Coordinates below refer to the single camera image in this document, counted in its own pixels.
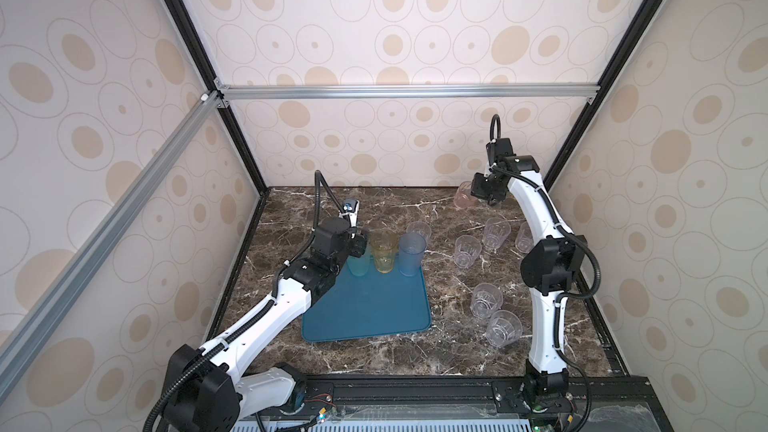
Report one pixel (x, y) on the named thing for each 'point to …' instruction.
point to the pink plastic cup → (463, 197)
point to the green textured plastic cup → (359, 266)
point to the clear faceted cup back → (496, 231)
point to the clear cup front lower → (504, 327)
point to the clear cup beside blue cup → (421, 228)
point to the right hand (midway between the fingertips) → (477, 191)
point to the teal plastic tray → (371, 305)
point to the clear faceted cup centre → (467, 249)
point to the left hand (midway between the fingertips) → (363, 219)
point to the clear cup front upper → (486, 299)
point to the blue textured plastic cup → (412, 248)
